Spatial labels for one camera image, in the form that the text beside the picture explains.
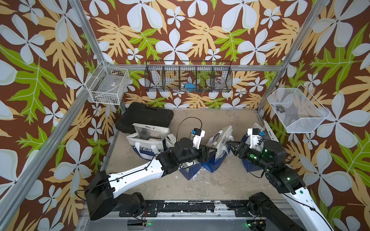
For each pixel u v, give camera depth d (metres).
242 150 0.57
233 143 0.66
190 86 0.95
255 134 0.59
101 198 0.40
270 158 0.49
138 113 1.14
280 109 0.84
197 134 0.62
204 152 0.61
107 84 0.86
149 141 0.92
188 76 0.99
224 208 0.75
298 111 0.81
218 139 0.75
